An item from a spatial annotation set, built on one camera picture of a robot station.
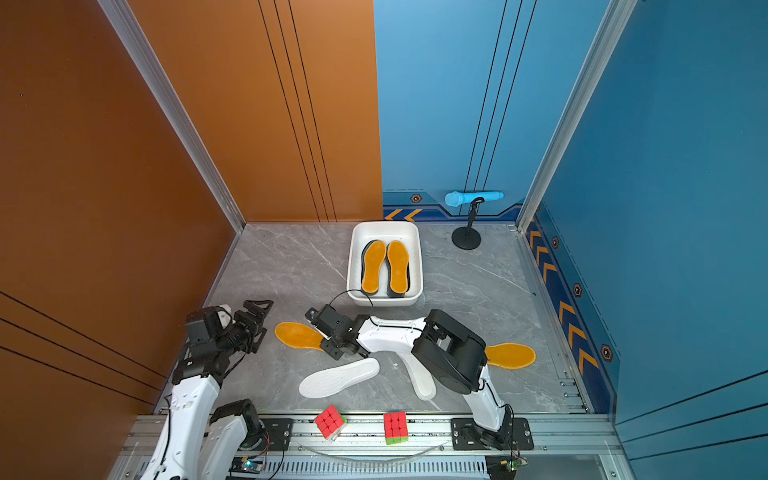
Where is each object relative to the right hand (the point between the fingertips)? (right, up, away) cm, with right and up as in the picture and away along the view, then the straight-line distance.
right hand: (333, 337), depth 89 cm
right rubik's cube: (+19, -16, -18) cm, 31 cm away
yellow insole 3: (-11, 0, +2) cm, 11 cm away
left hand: (-15, +10, -7) cm, 20 cm away
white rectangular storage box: (+15, +22, +17) cm, 31 cm away
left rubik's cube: (+3, -15, -18) cm, 24 cm away
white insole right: (+26, -10, -8) cm, 29 cm away
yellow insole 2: (+19, +24, +19) cm, 36 cm away
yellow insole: (+11, +25, +20) cm, 34 cm away
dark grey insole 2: (+17, +13, +9) cm, 23 cm away
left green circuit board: (-17, -25, -19) cm, 35 cm away
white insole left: (0, -10, -6) cm, 12 cm away
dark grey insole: (+7, +20, +16) cm, 27 cm away
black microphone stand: (+47, +31, +27) cm, 62 cm away
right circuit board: (+44, -25, -19) cm, 54 cm away
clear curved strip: (+14, -24, -19) cm, 33 cm away
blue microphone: (+38, +43, +6) cm, 58 cm away
